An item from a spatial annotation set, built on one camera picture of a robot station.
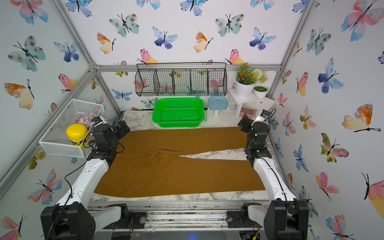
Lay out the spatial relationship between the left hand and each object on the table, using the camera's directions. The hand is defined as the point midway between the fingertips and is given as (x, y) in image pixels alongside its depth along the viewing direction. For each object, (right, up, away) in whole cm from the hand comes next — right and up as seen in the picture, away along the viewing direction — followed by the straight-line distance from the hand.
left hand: (119, 123), depth 80 cm
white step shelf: (+70, +12, +31) cm, 78 cm away
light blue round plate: (+56, +15, +25) cm, 63 cm away
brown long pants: (+11, -24, +13) cm, 29 cm away
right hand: (+70, +4, -3) cm, 71 cm away
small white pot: (+84, +22, +21) cm, 89 cm away
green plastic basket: (+26, +10, +42) cm, 51 cm away
